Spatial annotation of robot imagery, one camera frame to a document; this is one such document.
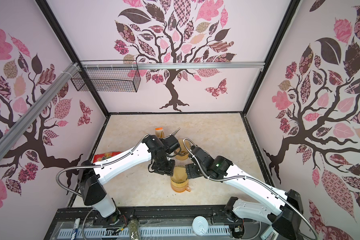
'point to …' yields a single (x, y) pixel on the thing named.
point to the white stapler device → (266, 233)
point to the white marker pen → (76, 225)
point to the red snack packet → (100, 157)
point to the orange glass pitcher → (181, 189)
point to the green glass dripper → (180, 185)
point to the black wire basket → (106, 79)
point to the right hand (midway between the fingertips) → (191, 167)
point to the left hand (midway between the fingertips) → (167, 176)
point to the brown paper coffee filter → (185, 145)
